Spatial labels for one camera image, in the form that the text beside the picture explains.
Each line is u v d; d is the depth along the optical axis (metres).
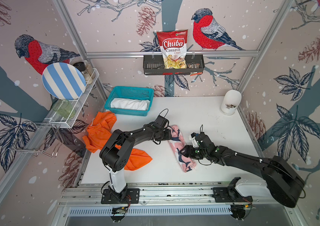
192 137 0.81
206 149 0.66
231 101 1.04
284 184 0.42
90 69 0.86
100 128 0.96
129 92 1.18
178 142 0.90
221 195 0.73
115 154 0.48
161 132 0.82
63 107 0.69
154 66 0.95
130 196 0.73
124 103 1.10
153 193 0.75
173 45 0.80
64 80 0.72
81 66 0.79
